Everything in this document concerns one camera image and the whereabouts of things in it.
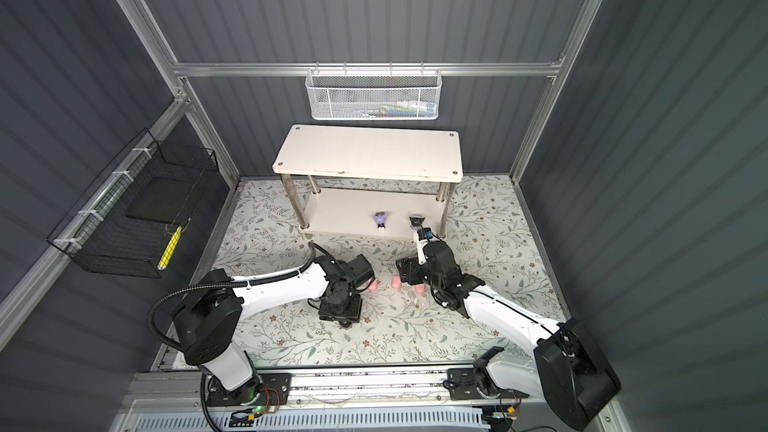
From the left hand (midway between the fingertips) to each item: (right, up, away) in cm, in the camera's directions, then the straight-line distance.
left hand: (351, 320), depth 83 cm
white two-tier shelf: (-3, +39, -3) cm, 40 cm away
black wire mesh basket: (-53, +28, -10) cm, 61 cm away
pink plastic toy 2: (+13, +8, +8) cm, 17 cm away
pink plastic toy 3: (+20, +7, +6) cm, 22 cm away
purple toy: (+8, +27, +15) cm, 32 cm away
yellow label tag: (-40, +19, -16) cm, 48 cm away
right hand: (+17, +16, +3) cm, 23 cm away
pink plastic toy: (+7, +13, -10) cm, 18 cm away
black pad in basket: (-49, +34, -6) cm, 60 cm away
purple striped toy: (+19, +27, +14) cm, 36 cm away
